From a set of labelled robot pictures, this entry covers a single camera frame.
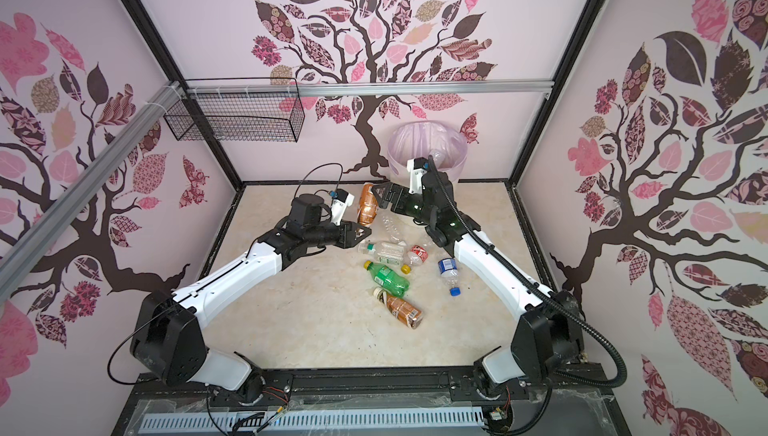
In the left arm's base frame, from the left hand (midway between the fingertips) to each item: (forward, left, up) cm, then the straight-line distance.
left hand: (366, 234), depth 80 cm
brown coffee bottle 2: (-16, -10, -15) cm, 24 cm away
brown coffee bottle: (+5, -1, +7) cm, 8 cm away
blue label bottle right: (-3, -25, -16) cm, 30 cm away
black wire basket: (+40, +34, +13) cm, 54 cm away
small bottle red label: (+2, -15, -15) cm, 21 cm away
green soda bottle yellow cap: (-6, -7, -16) cm, 18 cm away
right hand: (+7, -5, +11) cm, 14 cm away
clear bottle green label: (+6, -6, -20) cm, 21 cm away
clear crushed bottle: (+15, -8, -19) cm, 25 cm away
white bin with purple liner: (+36, -26, +1) cm, 45 cm away
